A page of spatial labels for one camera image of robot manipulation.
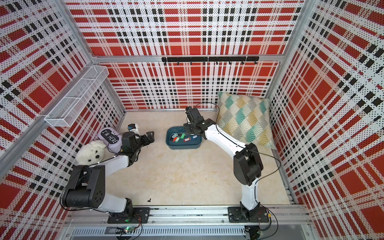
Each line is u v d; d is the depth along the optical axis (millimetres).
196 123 668
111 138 926
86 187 446
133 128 809
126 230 693
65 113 691
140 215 734
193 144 1005
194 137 1045
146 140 824
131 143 723
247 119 950
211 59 890
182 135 1045
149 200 785
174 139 1037
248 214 640
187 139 1037
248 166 484
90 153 763
